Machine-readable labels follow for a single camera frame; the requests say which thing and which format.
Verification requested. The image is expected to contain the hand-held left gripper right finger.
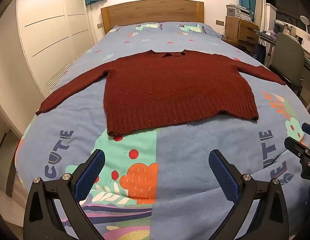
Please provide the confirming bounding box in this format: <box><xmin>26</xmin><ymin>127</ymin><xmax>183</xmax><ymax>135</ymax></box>
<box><xmin>208</xmin><ymin>149</ymin><xmax>289</xmax><ymax>240</ymax></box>

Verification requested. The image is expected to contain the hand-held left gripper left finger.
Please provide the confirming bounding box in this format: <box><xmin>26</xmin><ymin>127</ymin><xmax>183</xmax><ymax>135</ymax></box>
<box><xmin>23</xmin><ymin>149</ymin><xmax>106</xmax><ymax>240</ymax></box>

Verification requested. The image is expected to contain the dark red knitted sweater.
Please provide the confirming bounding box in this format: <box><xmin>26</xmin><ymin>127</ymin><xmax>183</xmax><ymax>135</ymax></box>
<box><xmin>35</xmin><ymin>49</ymin><xmax>286</xmax><ymax>137</ymax></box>

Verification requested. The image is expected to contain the bed with blue patterned cover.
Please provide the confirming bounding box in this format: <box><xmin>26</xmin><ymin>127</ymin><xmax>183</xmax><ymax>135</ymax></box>
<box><xmin>15</xmin><ymin>22</ymin><xmax>310</xmax><ymax>240</ymax></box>

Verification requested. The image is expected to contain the cluttered desk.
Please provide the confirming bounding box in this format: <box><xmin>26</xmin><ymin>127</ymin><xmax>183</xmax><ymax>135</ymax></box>
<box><xmin>254</xmin><ymin>28</ymin><xmax>310</xmax><ymax>80</ymax></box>

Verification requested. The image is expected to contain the grey office chair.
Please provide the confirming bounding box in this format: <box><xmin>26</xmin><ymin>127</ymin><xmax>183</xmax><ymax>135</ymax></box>
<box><xmin>268</xmin><ymin>32</ymin><xmax>306</xmax><ymax>97</ymax></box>

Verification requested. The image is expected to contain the dark bag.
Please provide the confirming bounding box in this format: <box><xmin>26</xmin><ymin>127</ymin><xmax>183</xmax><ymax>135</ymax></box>
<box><xmin>253</xmin><ymin>40</ymin><xmax>267</xmax><ymax>61</ymax></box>

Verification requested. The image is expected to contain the white vent grille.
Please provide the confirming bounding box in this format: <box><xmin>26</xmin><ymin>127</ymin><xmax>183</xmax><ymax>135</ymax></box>
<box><xmin>45</xmin><ymin>51</ymin><xmax>91</xmax><ymax>93</ymax></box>

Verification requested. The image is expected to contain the white desk lamp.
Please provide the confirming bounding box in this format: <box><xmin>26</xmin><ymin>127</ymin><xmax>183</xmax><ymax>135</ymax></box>
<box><xmin>299</xmin><ymin>15</ymin><xmax>310</xmax><ymax>34</ymax></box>

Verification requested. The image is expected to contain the wooden nightstand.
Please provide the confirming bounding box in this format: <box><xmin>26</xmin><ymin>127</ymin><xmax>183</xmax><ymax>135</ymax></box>
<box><xmin>224</xmin><ymin>16</ymin><xmax>260</xmax><ymax>43</ymax></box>

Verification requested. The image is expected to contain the white wardrobe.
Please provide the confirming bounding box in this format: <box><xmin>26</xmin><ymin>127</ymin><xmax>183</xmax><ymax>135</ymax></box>
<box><xmin>16</xmin><ymin>0</ymin><xmax>94</xmax><ymax>95</ymax></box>

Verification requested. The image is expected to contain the wooden headboard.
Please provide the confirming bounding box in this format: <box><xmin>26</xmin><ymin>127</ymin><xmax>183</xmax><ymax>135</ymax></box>
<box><xmin>101</xmin><ymin>0</ymin><xmax>204</xmax><ymax>35</ymax></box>

